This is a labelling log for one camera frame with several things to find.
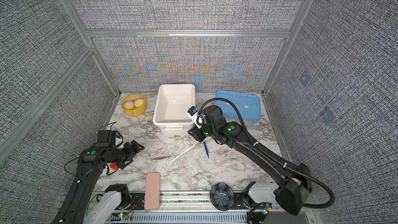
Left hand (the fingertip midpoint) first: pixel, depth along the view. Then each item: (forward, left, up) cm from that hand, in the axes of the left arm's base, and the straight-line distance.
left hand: (139, 152), depth 76 cm
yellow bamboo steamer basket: (+33, +11, -8) cm, 35 cm away
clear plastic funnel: (-3, -40, -12) cm, 41 cm away
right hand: (+7, -26, +10) cm, 29 cm away
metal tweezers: (+1, -7, -12) cm, 14 cm away
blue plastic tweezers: (+5, -34, -12) cm, 36 cm away
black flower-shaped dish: (-19, -40, -12) cm, 46 cm away
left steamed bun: (+36, +16, -5) cm, 40 cm away
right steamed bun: (+40, +10, -6) cm, 41 cm away
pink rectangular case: (-16, -6, -11) cm, 20 cm away
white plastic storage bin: (+30, -12, -8) cm, 34 cm away
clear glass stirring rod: (+5, -21, -13) cm, 25 cm away
